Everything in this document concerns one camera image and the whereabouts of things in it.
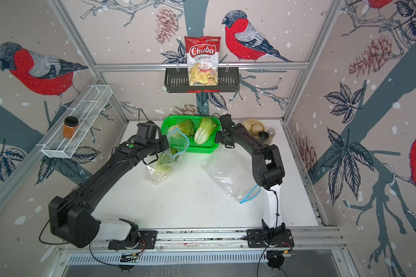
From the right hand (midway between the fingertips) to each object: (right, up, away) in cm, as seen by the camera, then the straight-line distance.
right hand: (219, 139), depth 100 cm
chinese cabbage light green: (-8, +8, +1) cm, 11 cm away
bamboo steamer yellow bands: (+24, +12, +14) cm, 30 cm away
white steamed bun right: (+24, +6, +7) cm, 26 cm away
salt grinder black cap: (+25, +2, -2) cm, 26 cm away
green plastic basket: (-33, +11, +14) cm, 37 cm away
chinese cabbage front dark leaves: (-27, -11, -17) cm, 34 cm away
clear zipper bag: (+8, -16, -5) cm, 18 cm away
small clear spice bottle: (+31, +4, 0) cm, 32 cm away
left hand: (-24, +1, -18) cm, 30 cm away
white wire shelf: (-68, +16, -15) cm, 71 cm away
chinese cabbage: (-20, +7, +4) cm, 21 cm away
